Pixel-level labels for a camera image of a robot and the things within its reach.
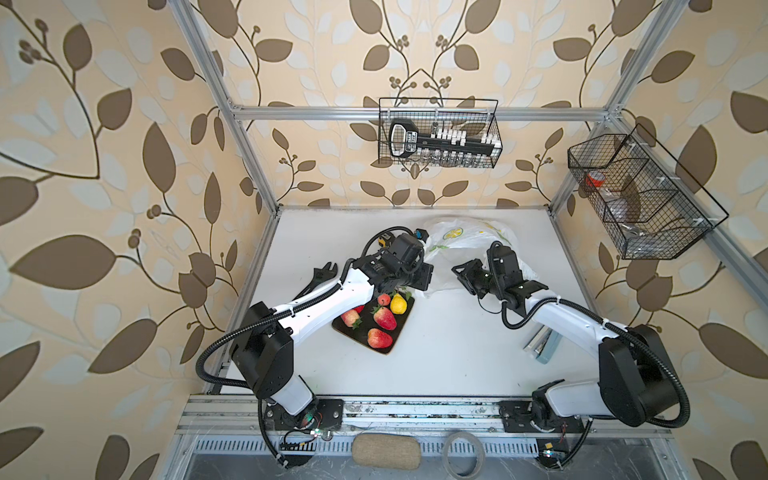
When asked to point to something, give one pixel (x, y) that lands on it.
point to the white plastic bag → (454, 241)
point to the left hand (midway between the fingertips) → (434, 271)
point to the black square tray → (361, 332)
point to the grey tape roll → (480, 450)
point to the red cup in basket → (595, 178)
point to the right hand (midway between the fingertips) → (453, 272)
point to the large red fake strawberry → (383, 317)
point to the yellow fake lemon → (398, 304)
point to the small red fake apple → (384, 299)
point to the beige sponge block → (386, 451)
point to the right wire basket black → (653, 207)
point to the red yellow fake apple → (379, 339)
